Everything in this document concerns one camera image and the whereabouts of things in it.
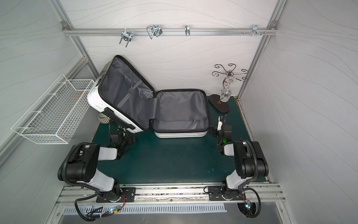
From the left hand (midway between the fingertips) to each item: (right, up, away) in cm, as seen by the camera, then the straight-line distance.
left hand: (128, 135), depth 96 cm
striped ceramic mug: (-20, +12, +3) cm, 23 cm away
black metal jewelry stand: (+67, +27, +23) cm, 75 cm away
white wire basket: (-26, +14, -27) cm, 40 cm away
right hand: (+63, +8, -1) cm, 63 cm away
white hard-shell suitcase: (-3, +31, -6) cm, 31 cm away
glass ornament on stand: (+68, +28, +1) cm, 74 cm away
